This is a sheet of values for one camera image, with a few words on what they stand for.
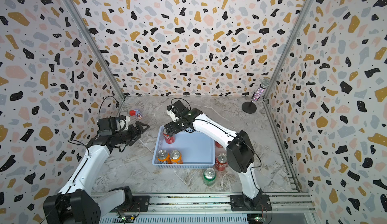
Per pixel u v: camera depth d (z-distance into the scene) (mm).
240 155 493
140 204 731
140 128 731
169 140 931
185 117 612
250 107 1139
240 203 747
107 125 627
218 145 944
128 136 711
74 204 380
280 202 763
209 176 730
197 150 923
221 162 779
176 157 794
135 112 1057
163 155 789
